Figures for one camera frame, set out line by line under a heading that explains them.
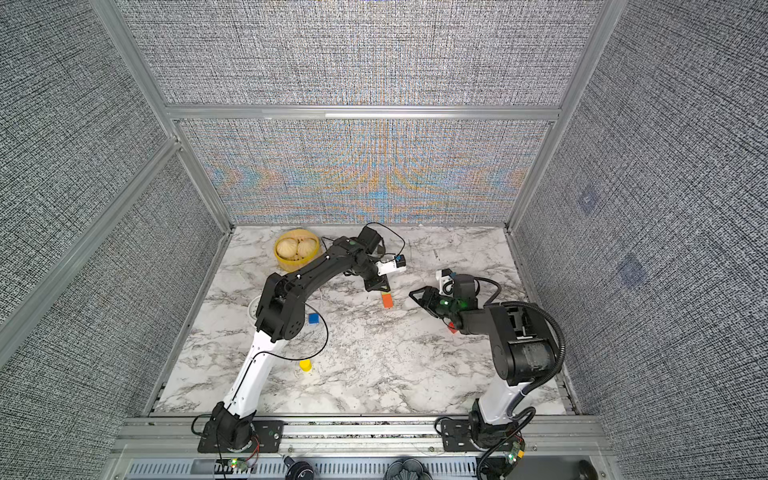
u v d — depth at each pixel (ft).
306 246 3.47
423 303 2.81
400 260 2.88
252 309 3.00
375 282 2.92
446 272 2.95
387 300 3.19
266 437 2.40
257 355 2.06
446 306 2.69
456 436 2.40
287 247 3.48
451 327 3.05
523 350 1.56
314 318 2.91
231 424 2.09
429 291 2.81
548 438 2.44
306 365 2.73
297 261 3.48
